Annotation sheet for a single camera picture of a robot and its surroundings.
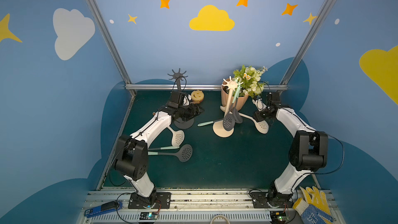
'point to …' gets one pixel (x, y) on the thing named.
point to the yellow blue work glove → (314, 208)
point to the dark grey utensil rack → (181, 124)
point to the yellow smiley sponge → (197, 95)
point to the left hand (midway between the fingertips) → (203, 111)
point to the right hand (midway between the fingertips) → (261, 113)
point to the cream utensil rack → (218, 129)
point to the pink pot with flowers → (252, 85)
